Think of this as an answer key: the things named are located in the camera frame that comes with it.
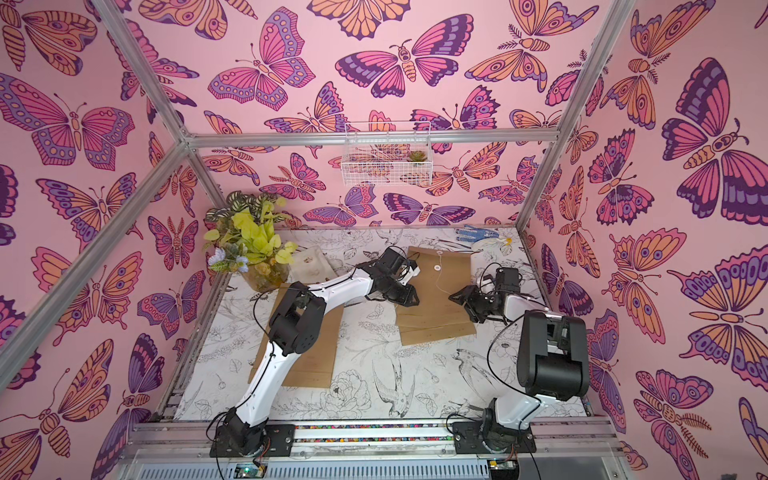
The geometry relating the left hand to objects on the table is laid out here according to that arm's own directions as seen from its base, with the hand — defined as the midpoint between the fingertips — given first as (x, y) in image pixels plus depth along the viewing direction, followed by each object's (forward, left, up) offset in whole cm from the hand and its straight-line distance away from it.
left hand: (421, 302), depth 98 cm
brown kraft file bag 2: (+12, -8, -1) cm, 15 cm away
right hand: (-2, -11, +4) cm, 12 cm away
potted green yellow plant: (+9, +53, +22) cm, 58 cm away
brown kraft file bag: (-21, +32, -3) cm, 39 cm away
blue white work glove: (+31, -22, 0) cm, 38 cm away
